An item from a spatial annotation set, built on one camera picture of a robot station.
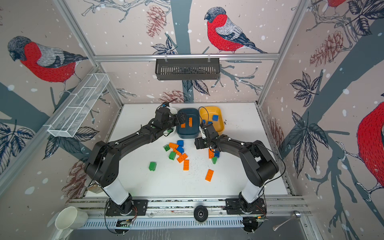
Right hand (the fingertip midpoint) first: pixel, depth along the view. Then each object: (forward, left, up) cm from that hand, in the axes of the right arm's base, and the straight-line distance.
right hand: (199, 142), depth 94 cm
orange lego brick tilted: (-9, +11, -3) cm, 15 cm away
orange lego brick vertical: (+16, +7, +2) cm, 18 cm away
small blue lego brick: (+23, -11, -2) cm, 26 cm away
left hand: (+8, +11, +17) cm, 22 cm away
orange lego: (+13, +12, 0) cm, 18 cm away
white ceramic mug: (-43, +57, +5) cm, 72 cm away
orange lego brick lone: (-19, -6, -3) cm, 20 cm away
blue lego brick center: (-5, +12, -1) cm, 13 cm away
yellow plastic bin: (+31, -9, -7) cm, 33 cm away
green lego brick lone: (-16, +27, 0) cm, 32 cm away
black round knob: (-39, -2, +8) cm, 40 cm away
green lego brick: (-9, +17, -1) cm, 19 cm away
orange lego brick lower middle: (-15, +8, -3) cm, 17 cm away
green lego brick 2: (-11, -9, -2) cm, 14 cm away
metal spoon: (-36, -47, -3) cm, 60 cm away
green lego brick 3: (-5, +15, +20) cm, 26 cm away
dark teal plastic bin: (+13, +7, -3) cm, 15 cm away
